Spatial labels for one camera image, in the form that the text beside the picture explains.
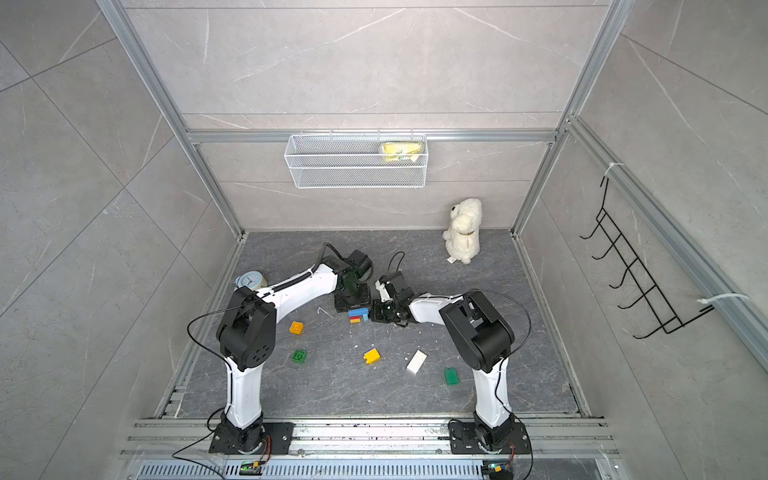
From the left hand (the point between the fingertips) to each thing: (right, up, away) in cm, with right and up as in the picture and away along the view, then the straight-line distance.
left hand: (367, 302), depth 92 cm
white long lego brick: (+15, -16, -7) cm, 23 cm away
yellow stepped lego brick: (+2, -15, -6) cm, 16 cm away
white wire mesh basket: (-4, +47, +8) cm, 48 cm away
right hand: (+1, -4, +3) cm, 6 cm away
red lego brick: (-4, -5, 0) cm, 6 cm away
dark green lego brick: (-19, -15, -7) cm, 25 cm away
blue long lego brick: (-2, -3, -2) cm, 4 cm away
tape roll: (-40, +7, +8) cm, 42 cm away
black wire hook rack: (+63, +12, -25) cm, 69 cm away
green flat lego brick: (+25, -20, -9) cm, 33 cm away
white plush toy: (+33, +21, +12) cm, 41 cm away
